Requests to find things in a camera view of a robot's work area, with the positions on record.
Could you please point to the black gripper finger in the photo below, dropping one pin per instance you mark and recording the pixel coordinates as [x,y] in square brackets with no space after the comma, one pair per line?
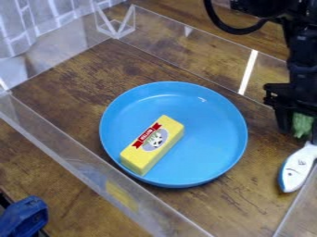
[284,119]
[315,129]

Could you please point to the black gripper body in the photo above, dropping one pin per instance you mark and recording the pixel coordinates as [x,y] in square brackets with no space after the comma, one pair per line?
[298,94]

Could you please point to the blue round plate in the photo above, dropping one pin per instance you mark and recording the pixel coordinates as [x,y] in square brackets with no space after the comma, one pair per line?
[216,134]

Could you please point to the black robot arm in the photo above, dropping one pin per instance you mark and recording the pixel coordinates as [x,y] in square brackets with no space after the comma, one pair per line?
[296,15]

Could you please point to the white and blue fish toy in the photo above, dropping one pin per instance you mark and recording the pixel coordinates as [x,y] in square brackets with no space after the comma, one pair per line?
[296,168]

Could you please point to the blue clamp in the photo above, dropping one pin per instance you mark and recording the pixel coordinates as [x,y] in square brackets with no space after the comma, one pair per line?
[25,218]

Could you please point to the yellow butter block toy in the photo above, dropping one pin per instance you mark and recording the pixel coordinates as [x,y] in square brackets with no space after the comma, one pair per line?
[144,153]

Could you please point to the white patterned curtain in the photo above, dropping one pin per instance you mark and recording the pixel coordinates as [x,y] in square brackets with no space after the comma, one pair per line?
[26,19]

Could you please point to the green bitter gourd toy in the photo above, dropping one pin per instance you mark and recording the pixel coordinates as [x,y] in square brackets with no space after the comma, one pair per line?
[302,125]

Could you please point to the clear acrylic enclosure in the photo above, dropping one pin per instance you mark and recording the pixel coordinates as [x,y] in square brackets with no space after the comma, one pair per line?
[57,88]

